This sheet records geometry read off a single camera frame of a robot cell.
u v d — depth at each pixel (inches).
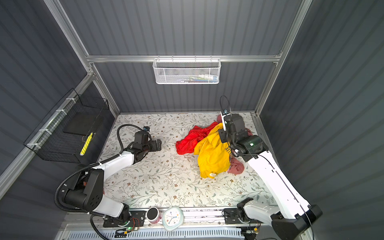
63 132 28.3
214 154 29.2
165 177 34.5
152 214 27.9
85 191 17.3
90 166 18.7
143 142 28.5
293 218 14.5
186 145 34.9
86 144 27.5
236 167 34.7
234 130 20.0
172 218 28.3
